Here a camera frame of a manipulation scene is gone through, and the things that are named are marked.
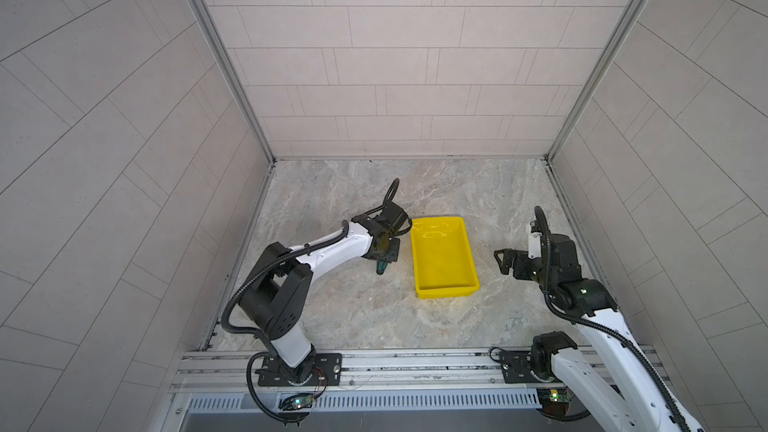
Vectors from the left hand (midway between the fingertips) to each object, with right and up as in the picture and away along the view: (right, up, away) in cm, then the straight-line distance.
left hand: (396, 250), depth 88 cm
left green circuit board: (-21, -28, -23) cm, 42 cm away
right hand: (+31, +1, -9) cm, 32 cm away
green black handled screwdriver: (-4, -3, -6) cm, 8 cm away
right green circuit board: (+37, -30, -20) cm, 52 cm away
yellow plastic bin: (+14, -3, +2) cm, 15 cm away
